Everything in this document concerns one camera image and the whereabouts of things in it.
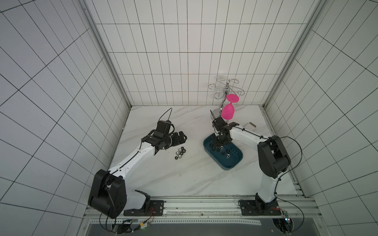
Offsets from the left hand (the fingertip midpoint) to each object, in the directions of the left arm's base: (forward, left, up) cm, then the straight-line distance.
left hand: (178, 142), depth 84 cm
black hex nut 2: (+3, -2, -12) cm, 13 cm away
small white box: (+21, -51, -12) cm, 57 cm away
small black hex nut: (-4, +3, -13) cm, 14 cm away
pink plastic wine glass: (+20, -31, +6) cm, 37 cm away
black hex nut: (+2, -25, -13) cm, 28 cm away
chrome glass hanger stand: (+32, -28, +16) cm, 45 cm away
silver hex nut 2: (-3, 0, -13) cm, 13 cm away
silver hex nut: (-1, +2, -12) cm, 12 cm away
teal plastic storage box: (-4, -31, -12) cm, 34 cm away
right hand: (+5, -21, -10) cm, 24 cm away
